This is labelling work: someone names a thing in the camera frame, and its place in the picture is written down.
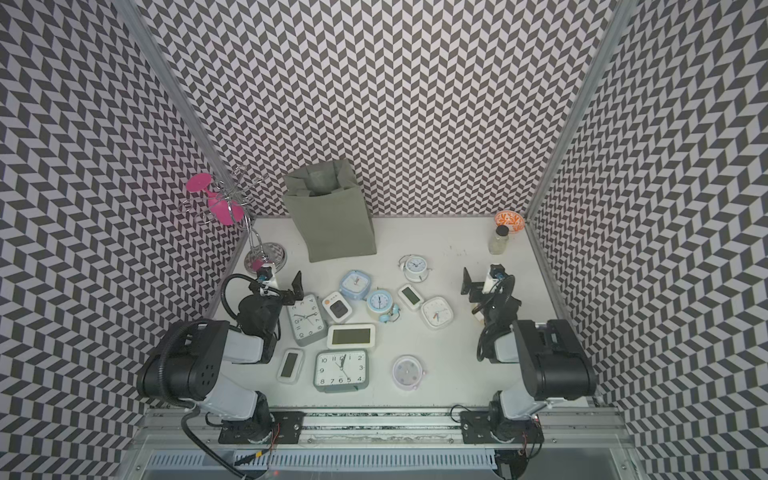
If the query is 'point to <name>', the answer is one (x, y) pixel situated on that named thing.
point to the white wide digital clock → (351, 336)
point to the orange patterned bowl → (512, 219)
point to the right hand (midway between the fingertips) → (480, 271)
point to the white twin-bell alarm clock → (414, 267)
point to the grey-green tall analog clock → (307, 320)
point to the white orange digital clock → (337, 307)
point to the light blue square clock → (355, 284)
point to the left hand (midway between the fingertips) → (286, 273)
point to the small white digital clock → (410, 296)
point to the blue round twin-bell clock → (381, 302)
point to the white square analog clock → (437, 312)
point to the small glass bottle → (498, 242)
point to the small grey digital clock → (290, 366)
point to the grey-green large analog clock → (341, 370)
